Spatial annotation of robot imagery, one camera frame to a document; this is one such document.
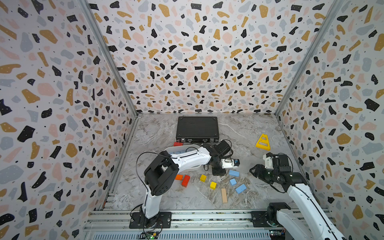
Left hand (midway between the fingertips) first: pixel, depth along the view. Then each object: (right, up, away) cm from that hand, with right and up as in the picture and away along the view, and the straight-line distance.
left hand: (224, 169), depth 85 cm
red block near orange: (-22, -7, 0) cm, 23 cm away
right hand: (+16, 0, -4) cm, 16 cm away
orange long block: (-26, -5, +2) cm, 27 cm away
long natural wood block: (-1, -13, -4) cm, 14 cm away
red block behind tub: (-30, +12, +17) cm, 37 cm away
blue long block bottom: (+9, -11, -2) cm, 14 cm away
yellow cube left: (-12, -5, 0) cm, 13 cm away
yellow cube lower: (-7, -9, -2) cm, 11 cm away
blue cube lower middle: (+5, -7, -1) cm, 8 cm away
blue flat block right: (+6, -4, +5) cm, 9 cm away
